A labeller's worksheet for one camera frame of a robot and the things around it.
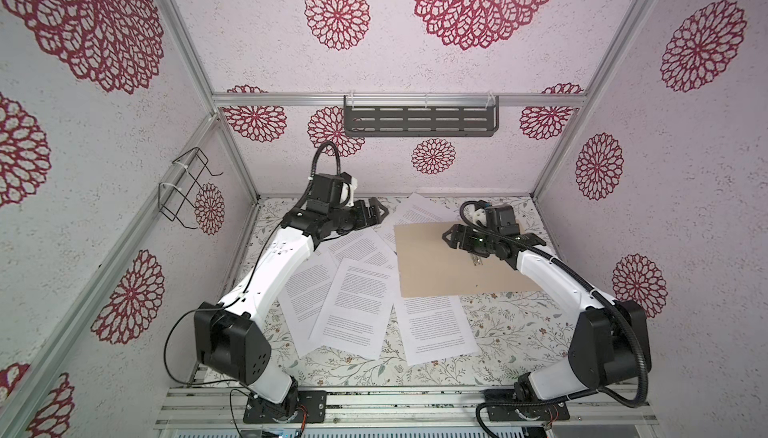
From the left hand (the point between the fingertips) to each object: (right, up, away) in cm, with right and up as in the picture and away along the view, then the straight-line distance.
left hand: (375, 220), depth 79 cm
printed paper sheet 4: (-24, -23, +15) cm, 36 cm away
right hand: (+23, -4, +7) cm, 24 cm away
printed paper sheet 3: (-7, -26, +12) cm, 30 cm away
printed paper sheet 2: (+17, -32, +8) cm, 37 cm away
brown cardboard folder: (+17, -15, +21) cm, 31 cm away
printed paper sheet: (+14, +4, +38) cm, 40 cm away
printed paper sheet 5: (-4, -10, +26) cm, 28 cm away
